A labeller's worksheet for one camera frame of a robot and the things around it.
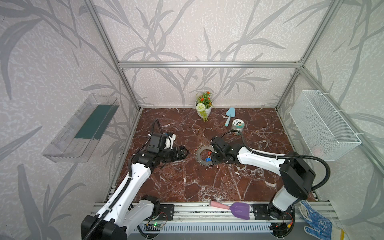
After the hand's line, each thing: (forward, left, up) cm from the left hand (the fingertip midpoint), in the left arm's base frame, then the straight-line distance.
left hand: (185, 149), depth 77 cm
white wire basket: (-1, -62, +17) cm, 65 cm away
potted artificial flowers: (+36, -10, -4) cm, 38 cm away
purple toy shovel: (-25, -28, -16) cm, 41 cm away
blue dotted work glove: (-32, -65, -15) cm, 74 cm away
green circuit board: (-32, +12, -17) cm, 38 cm away
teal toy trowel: (+43, -32, -20) cm, 57 cm away
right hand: (+4, -15, -12) cm, 20 cm away
